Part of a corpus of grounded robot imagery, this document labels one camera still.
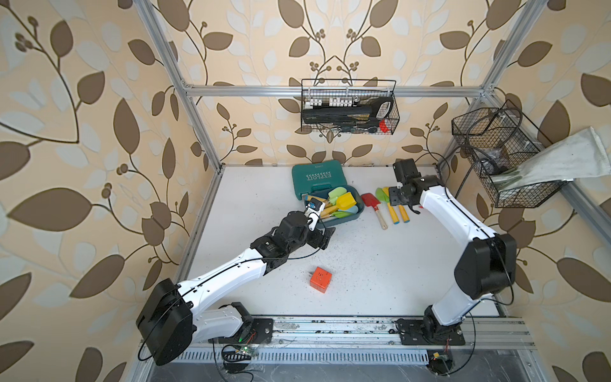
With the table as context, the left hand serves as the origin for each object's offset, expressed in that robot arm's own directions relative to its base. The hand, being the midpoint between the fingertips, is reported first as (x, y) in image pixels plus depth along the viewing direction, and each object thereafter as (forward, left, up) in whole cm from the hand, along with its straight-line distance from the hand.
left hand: (325, 222), depth 77 cm
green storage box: (+33, +2, -14) cm, 36 cm away
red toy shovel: (+23, -22, -18) cm, 36 cm away
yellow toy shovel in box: (+21, -9, -18) cm, 29 cm away
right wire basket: (+28, -61, +14) cm, 69 cm away
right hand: (+14, -30, -4) cm, 33 cm away
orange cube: (-13, +1, -15) cm, 20 cm away
